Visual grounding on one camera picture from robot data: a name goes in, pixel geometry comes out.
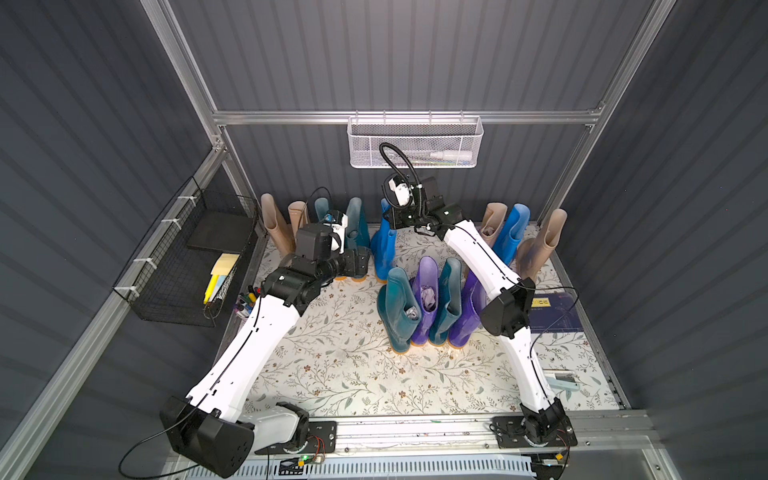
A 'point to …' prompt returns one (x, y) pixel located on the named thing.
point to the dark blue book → (554, 313)
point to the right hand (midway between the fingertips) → (388, 211)
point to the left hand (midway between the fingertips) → (359, 251)
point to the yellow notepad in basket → (219, 272)
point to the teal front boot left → (399, 309)
